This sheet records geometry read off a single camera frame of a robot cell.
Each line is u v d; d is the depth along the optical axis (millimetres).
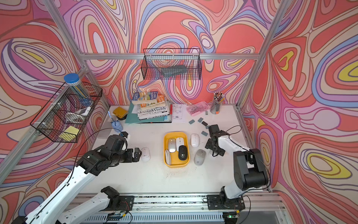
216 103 1068
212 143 683
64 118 743
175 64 968
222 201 664
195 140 959
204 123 1078
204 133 1017
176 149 926
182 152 886
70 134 638
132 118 1104
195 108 1180
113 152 543
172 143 949
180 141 950
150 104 1052
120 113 1076
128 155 641
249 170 450
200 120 1109
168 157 842
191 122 1087
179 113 1150
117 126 986
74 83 713
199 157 882
